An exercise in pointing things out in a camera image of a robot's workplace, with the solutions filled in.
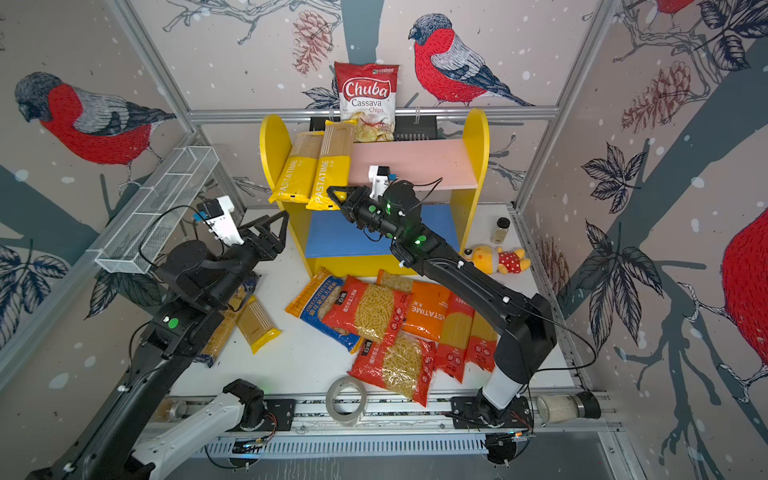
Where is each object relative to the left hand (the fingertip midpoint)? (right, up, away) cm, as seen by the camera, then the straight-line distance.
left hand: (275, 214), depth 58 cm
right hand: (+7, +4, +5) cm, 9 cm away
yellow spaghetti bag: (-17, -32, +29) cm, 46 cm away
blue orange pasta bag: (-2, -26, +32) cm, 41 cm away
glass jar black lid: (+64, -47, +14) cm, 80 cm away
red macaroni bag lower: (+26, -39, +20) cm, 51 cm away
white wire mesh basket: (-40, -6, +13) cm, 42 cm away
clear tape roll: (+13, -49, +12) cm, 52 cm away
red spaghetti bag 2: (+49, -35, +24) cm, 65 cm away
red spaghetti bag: (+42, -34, +26) cm, 60 cm away
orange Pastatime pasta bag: (+34, -28, +30) cm, 53 cm away
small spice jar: (+62, -4, +48) cm, 79 cm away
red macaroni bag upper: (+18, -27, +26) cm, 41 cm away
